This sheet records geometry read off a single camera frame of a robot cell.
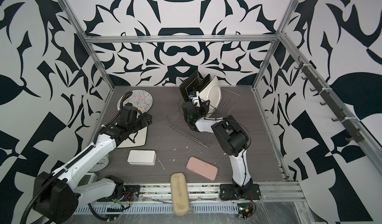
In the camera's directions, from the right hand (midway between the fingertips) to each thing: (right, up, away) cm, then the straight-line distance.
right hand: (208, 100), depth 93 cm
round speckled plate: (-47, +1, +18) cm, 50 cm away
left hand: (-34, -8, -11) cm, 37 cm away
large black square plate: (-9, +12, +5) cm, 16 cm away
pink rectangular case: (-5, -36, -14) cm, 39 cm away
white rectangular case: (-37, -31, -12) cm, 50 cm away
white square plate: (+3, +4, +1) cm, 5 cm away
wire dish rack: (-21, -12, +7) cm, 26 cm away
